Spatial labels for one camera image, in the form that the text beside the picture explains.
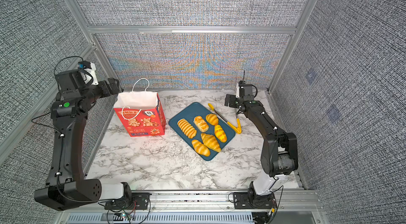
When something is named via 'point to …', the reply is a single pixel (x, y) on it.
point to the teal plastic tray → (208, 133)
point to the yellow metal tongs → (238, 130)
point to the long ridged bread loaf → (186, 128)
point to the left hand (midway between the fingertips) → (110, 80)
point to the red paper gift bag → (140, 111)
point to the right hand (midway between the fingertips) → (233, 94)
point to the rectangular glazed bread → (201, 124)
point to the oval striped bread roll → (220, 133)
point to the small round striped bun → (212, 119)
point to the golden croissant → (210, 142)
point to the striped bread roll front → (200, 148)
